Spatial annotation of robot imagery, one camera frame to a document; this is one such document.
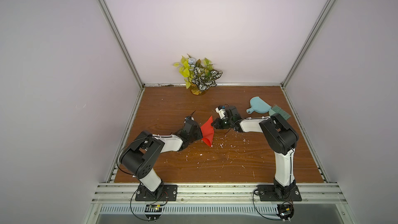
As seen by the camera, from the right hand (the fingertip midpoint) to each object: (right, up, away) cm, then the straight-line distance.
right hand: (211, 121), depth 97 cm
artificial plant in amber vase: (-8, +30, -2) cm, 31 cm away
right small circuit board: (+33, -38, -27) cm, 57 cm away
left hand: (-5, -6, -4) cm, 8 cm away
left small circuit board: (-29, -38, -25) cm, 54 cm away
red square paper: (-3, -6, 0) cm, 7 cm away
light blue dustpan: (+35, +9, +10) cm, 37 cm away
